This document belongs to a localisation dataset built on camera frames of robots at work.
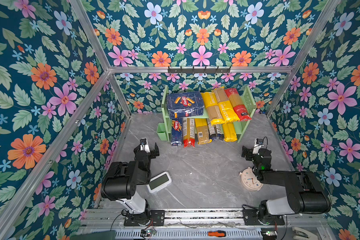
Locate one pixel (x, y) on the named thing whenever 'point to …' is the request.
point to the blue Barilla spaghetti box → (177, 131)
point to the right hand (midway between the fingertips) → (251, 146)
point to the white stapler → (300, 234)
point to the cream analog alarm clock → (249, 180)
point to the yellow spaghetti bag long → (202, 131)
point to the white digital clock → (159, 182)
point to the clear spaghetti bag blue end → (215, 132)
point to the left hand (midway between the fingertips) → (148, 140)
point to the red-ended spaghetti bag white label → (188, 129)
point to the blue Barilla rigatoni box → (185, 104)
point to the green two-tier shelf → (168, 120)
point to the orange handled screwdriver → (219, 233)
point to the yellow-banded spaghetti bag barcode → (229, 133)
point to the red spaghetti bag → (234, 96)
